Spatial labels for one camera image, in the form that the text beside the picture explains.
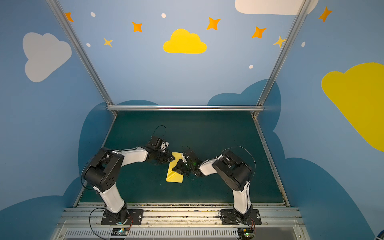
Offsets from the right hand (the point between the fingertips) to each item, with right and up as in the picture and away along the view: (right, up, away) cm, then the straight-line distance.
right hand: (171, 168), depth 90 cm
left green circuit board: (-23, -26, -18) cm, 39 cm away
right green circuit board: (+39, -27, -18) cm, 51 cm away
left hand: (+2, +5, +4) cm, 7 cm away
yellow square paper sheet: (+1, -4, -1) cm, 5 cm away
